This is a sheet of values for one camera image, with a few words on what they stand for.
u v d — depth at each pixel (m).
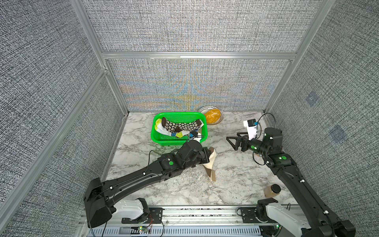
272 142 0.55
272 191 0.73
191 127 1.03
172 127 1.02
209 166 0.78
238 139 0.64
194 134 0.64
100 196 0.39
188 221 0.73
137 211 0.60
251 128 0.64
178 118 1.16
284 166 0.51
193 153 0.52
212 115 1.08
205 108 1.19
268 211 0.62
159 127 0.98
